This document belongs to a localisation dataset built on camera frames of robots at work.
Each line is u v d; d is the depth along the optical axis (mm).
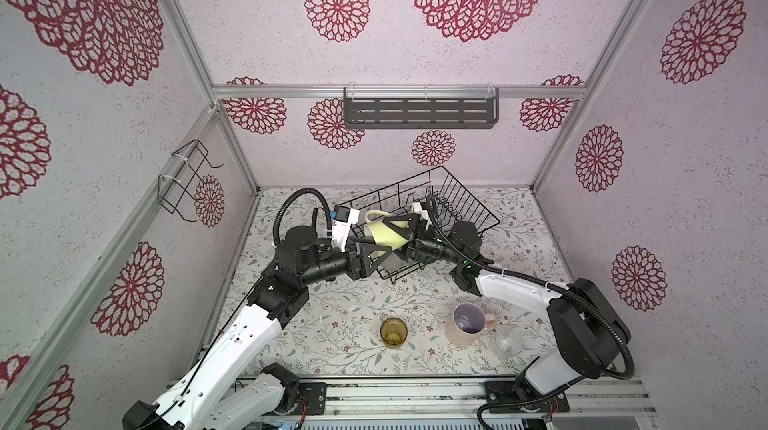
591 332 445
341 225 589
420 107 948
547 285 500
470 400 759
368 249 666
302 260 506
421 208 718
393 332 834
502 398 751
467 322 842
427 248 684
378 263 613
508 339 828
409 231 660
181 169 767
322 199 551
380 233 679
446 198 1130
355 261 573
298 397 730
